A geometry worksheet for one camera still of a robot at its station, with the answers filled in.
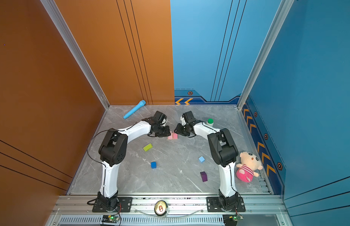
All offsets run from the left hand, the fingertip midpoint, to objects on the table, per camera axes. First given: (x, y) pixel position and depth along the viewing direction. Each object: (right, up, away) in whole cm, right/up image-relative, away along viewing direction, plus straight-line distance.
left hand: (170, 132), depth 99 cm
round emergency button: (-2, -30, -36) cm, 47 cm away
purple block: (+21, -24, -16) cm, 36 cm away
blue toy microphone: (-31, +18, +17) cm, 40 cm away
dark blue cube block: (-10, -19, -12) cm, 24 cm away
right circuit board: (+35, -39, -29) cm, 60 cm away
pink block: (+3, -2, -2) cm, 4 cm away
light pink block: (-1, -3, -2) cm, 4 cm away
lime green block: (-15, -9, -4) cm, 18 cm away
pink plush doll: (+46, -16, -20) cm, 53 cm away
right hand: (+3, +1, -1) cm, 3 cm away
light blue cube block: (+20, -15, -12) cm, 28 cm away
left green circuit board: (-27, -40, -28) cm, 56 cm away
